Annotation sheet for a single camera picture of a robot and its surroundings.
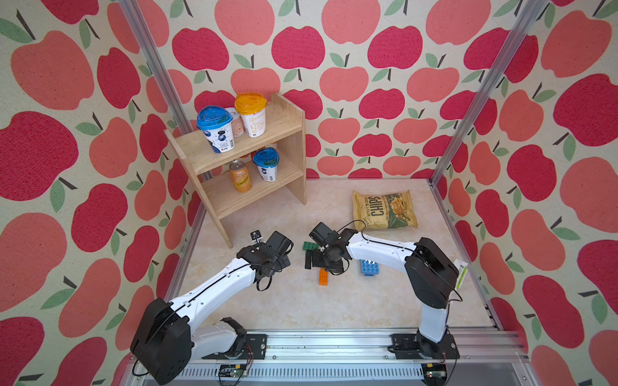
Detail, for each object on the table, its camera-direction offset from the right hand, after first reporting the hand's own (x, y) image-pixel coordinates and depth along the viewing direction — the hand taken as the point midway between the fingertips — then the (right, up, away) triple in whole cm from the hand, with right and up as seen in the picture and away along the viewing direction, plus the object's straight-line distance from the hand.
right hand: (314, 271), depth 88 cm
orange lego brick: (+3, -2, 0) cm, 4 cm away
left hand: (-14, +3, -5) cm, 15 cm away
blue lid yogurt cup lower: (-17, +41, -2) cm, 45 cm away
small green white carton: (+55, +2, 0) cm, 55 cm away
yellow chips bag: (+31, +22, +13) cm, 40 cm away
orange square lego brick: (+3, -4, -1) cm, 5 cm away
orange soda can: (-26, +34, -5) cm, 43 cm away
